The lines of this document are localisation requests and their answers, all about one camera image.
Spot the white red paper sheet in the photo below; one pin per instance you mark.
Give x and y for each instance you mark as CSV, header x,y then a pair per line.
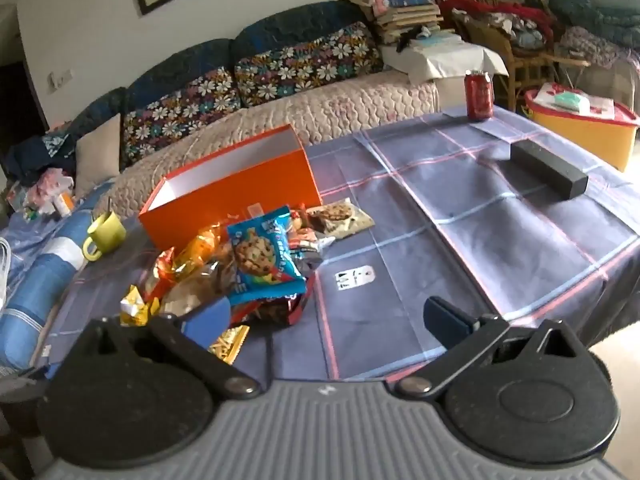
x,y
602,102

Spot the beige pillow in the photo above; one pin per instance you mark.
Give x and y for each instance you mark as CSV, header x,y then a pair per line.
x,y
100,155

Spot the rattan chair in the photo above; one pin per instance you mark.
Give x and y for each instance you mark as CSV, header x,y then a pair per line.
x,y
520,60

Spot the floral cushion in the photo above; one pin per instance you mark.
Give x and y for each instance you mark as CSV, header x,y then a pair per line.
x,y
310,62
180,110

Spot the red blanket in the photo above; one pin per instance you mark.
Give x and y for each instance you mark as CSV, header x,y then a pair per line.
x,y
500,10

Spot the teal packet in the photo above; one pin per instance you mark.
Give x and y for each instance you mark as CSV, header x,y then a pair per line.
x,y
572,101

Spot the dark blue garment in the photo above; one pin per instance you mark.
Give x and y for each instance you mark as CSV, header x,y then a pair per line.
x,y
30,152

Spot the yellow storage bin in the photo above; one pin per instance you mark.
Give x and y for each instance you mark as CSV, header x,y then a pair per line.
x,y
585,135

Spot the pink clutter pile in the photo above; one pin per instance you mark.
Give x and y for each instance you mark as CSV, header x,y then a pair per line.
x,y
42,190

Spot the yellow-green mug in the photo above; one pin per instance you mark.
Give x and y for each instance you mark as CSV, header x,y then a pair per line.
x,y
107,232

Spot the light blue cloth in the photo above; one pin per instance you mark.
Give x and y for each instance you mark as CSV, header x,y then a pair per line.
x,y
30,232

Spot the quilted beige sofa cover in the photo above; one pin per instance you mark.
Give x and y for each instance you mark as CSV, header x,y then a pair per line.
x,y
325,110

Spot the orange cardboard box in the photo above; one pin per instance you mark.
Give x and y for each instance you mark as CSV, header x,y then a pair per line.
x,y
235,190

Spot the black rectangular box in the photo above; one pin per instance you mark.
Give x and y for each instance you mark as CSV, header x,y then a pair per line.
x,y
547,167

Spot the small gold wrapper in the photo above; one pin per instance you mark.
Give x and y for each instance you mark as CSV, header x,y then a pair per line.
x,y
135,307

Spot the red soda can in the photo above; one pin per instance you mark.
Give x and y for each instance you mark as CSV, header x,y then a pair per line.
x,y
479,95

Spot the cream cookie packet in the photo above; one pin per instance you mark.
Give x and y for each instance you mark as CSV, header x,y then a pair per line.
x,y
345,217

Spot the dark blue sofa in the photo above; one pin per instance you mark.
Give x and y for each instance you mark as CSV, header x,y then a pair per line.
x,y
280,25

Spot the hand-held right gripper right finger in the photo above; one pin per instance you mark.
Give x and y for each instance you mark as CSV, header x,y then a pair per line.
x,y
445,322

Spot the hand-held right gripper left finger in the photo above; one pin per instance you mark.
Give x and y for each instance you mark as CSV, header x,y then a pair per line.
x,y
210,317

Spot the white cloth bundle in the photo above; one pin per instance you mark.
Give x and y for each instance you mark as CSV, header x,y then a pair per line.
x,y
4,270

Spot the blue cookie packet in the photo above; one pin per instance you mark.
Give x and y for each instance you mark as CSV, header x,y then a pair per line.
x,y
265,255

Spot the stack of books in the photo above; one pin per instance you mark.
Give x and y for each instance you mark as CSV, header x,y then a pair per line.
x,y
405,12

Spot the orange medicine bottle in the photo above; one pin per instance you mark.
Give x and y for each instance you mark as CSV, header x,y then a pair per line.
x,y
62,206

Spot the stack of folded blankets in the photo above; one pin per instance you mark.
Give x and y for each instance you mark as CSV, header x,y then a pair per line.
x,y
600,10

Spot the white wall switch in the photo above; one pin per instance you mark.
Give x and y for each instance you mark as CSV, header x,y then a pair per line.
x,y
59,81

